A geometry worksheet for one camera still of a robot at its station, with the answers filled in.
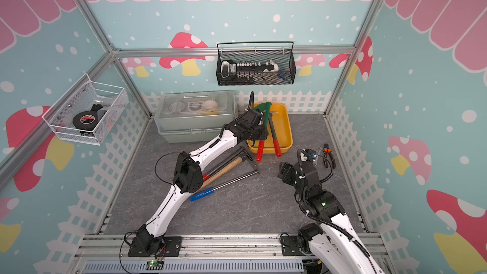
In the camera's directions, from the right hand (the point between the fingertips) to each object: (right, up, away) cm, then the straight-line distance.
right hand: (287, 165), depth 76 cm
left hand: (-6, +12, +19) cm, 24 cm away
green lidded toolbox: (-41, +21, +16) cm, 49 cm away
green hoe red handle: (-6, +27, +28) cm, 40 cm away
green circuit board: (-52, -38, -3) cm, 65 cm away
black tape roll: (-77, +18, -5) cm, 79 cm away
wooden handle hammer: (-24, -3, +20) cm, 31 cm away
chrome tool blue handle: (-36, -15, +10) cm, 40 cm away
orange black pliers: (+27, +4, +27) cm, 38 cm away
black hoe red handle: (-1, +3, +16) cm, 16 cm away
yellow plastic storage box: (+5, +24, +44) cm, 50 cm away
